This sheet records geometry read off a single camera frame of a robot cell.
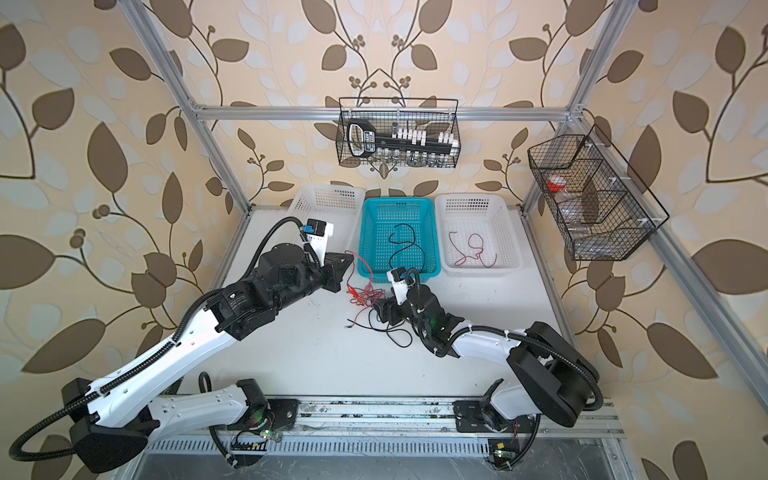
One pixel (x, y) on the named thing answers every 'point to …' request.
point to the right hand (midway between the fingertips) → (382, 295)
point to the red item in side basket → (556, 183)
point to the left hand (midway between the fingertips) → (349, 254)
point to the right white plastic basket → (478, 235)
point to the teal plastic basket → (398, 232)
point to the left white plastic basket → (337, 204)
